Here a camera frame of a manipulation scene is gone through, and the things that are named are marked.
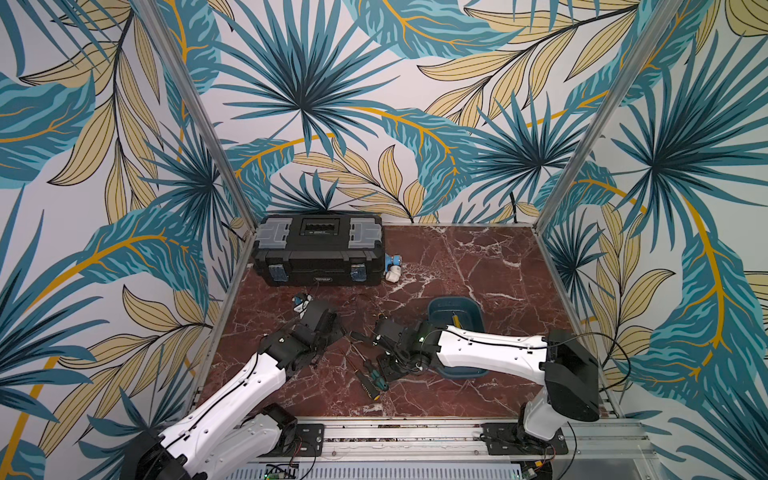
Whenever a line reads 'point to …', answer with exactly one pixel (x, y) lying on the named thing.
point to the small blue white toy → (392, 267)
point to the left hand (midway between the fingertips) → (333, 330)
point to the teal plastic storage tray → (469, 311)
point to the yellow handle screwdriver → (456, 320)
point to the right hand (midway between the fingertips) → (382, 370)
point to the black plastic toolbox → (320, 249)
